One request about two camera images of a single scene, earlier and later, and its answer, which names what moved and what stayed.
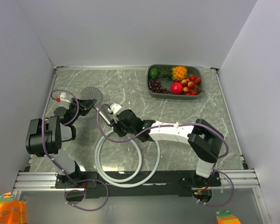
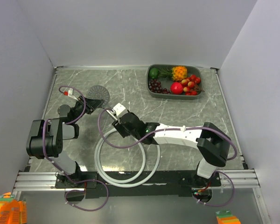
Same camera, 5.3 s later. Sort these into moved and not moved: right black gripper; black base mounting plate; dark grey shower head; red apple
Moved: dark grey shower head
Not moved: right black gripper; red apple; black base mounting plate
